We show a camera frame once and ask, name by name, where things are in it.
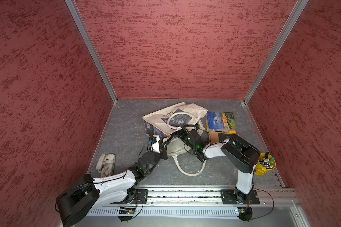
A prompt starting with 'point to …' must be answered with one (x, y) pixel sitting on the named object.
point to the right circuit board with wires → (245, 213)
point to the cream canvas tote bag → (167, 124)
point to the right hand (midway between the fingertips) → (175, 131)
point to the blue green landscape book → (221, 121)
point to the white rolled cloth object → (106, 164)
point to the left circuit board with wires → (126, 210)
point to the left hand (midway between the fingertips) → (168, 144)
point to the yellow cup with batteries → (264, 164)
